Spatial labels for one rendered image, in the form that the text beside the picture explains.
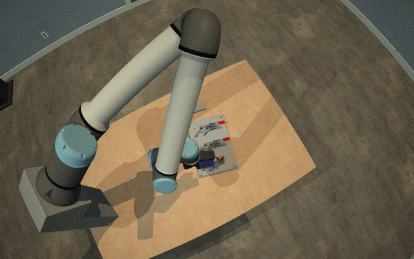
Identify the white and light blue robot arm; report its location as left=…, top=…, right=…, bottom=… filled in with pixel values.
left=36, top=8, right=221, bottom=207

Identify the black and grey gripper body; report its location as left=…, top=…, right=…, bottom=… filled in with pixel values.
left=183, top=162, right=199, bottom=169

